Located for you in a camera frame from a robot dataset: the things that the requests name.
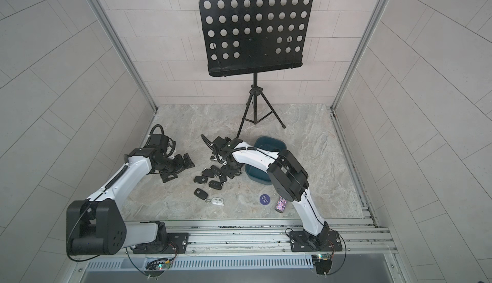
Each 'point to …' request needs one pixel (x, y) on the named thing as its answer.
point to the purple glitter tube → (280, 204)
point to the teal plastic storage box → (270, 143)
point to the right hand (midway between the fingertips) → (233, 171)
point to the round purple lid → (264, 199)
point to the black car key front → (200, 193)
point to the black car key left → (200, 179)
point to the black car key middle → (215, 185)
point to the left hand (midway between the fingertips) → (190, 165)
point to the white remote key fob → (217, 201)
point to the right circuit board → (323, 262)
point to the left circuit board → (156, 267)
